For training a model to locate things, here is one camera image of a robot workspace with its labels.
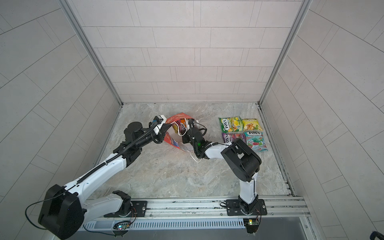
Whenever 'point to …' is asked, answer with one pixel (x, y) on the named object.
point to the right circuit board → (252, 225)
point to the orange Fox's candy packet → (182, 124)
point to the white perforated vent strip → (108, 225)
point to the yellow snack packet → (251, 124)
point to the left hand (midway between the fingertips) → (173, 123)
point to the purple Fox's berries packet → (229, 137)
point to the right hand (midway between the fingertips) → (183, 130)
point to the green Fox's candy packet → (231, 124)
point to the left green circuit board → (122, 225)
